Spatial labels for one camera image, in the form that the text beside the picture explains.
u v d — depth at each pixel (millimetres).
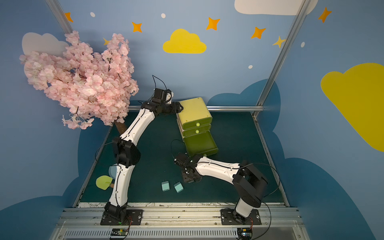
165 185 840
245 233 728
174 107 847
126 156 603
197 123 907
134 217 743
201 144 1011
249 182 447
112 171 908
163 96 758
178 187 824
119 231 718
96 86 548
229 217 757
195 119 902
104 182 863
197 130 959
